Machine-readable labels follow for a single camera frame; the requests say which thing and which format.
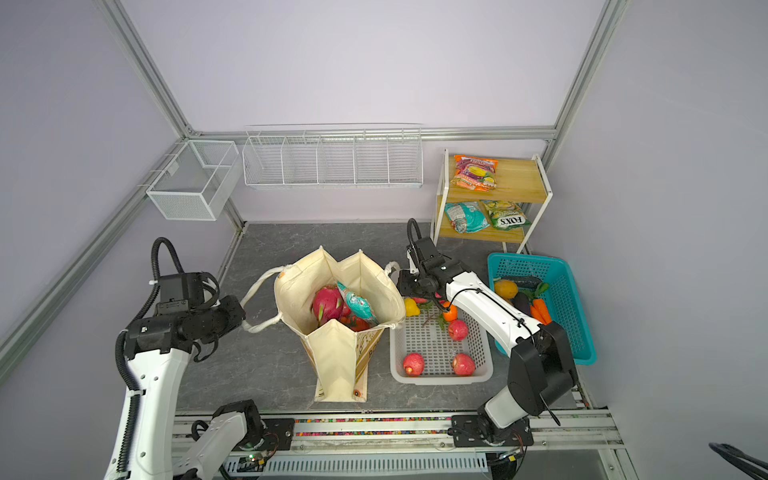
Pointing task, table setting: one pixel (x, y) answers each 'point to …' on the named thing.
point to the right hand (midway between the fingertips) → (403, 288)
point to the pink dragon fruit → (327, 304)
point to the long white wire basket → (368, 161)
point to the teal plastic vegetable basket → (560, 297)
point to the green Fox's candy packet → (505, 215)
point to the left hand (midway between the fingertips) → (244, 316)
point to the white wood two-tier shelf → (495, 199)
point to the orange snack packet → (475, 173)
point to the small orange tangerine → (452, 314)
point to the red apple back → (463, 365)
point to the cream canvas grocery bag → (339, 355)
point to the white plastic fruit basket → (421, 352)
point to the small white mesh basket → (196, 185)
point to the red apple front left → (413, 364)
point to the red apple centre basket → (458, 330)
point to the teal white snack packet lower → (466, 217)
